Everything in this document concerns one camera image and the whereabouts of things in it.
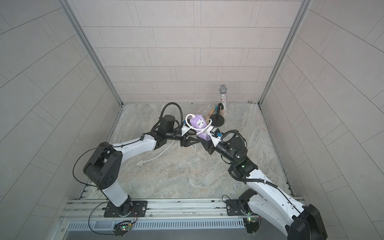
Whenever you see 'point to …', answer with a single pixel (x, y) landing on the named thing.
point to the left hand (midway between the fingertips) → (199, 136)
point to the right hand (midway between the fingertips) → (201, 134)
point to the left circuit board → (121, 228)
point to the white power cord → (139, 163)
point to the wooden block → (211, 112)
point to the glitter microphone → (222, 89)
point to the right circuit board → (251, 223)
